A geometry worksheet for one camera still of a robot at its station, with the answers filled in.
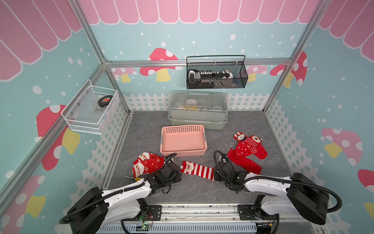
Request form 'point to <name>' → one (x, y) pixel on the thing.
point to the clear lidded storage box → (198, 107)
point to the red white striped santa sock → (190, 167)
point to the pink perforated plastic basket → (183, 140)
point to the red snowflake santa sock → (147, 163)
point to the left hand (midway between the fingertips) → (180, 176)
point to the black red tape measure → (104, 101)
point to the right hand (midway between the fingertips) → (214, 172)
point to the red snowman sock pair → (245, 147)
